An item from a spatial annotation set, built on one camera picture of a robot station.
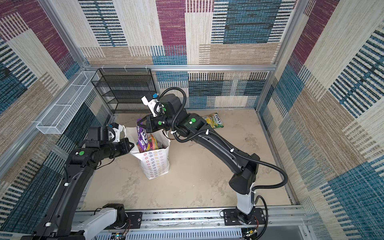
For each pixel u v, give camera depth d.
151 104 0.57
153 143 0.79
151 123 0.54
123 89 1.08
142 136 0.62
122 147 0.63
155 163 0.75
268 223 0.71
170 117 0.50
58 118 0.72
